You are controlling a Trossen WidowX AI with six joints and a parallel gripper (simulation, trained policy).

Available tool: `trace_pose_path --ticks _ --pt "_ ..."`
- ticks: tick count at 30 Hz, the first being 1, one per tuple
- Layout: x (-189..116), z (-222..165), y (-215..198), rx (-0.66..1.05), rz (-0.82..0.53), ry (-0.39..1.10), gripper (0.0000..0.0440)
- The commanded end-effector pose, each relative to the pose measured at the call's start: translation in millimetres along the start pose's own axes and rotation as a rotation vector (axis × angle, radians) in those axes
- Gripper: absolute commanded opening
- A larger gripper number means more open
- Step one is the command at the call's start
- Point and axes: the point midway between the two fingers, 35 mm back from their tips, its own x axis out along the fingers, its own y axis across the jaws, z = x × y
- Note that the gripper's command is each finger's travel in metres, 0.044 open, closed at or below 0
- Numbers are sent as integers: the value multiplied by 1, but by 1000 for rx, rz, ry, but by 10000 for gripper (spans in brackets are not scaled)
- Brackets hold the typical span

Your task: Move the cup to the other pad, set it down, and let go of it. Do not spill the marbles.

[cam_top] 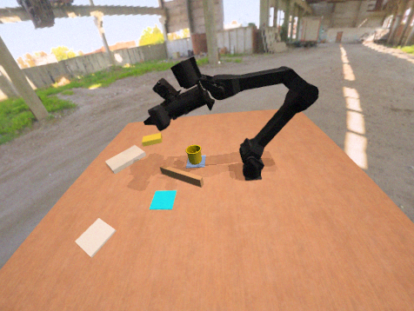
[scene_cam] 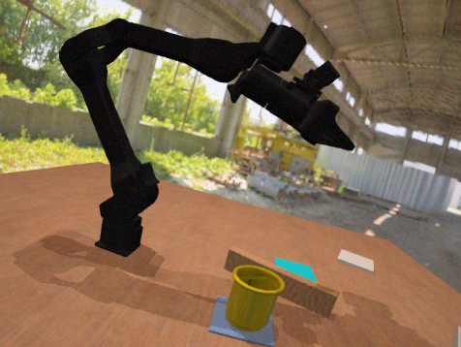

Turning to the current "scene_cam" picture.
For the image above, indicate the brown wooden bar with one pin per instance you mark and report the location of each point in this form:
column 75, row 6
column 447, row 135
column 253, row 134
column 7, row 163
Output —
column 298, row 289

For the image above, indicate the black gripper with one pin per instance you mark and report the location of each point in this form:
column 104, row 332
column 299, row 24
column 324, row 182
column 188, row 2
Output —
column 314, row 120

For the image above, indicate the yellow cup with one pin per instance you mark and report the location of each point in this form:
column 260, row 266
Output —
column 252, row 297

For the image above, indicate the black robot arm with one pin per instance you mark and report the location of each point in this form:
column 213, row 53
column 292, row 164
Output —
column 134, row 185

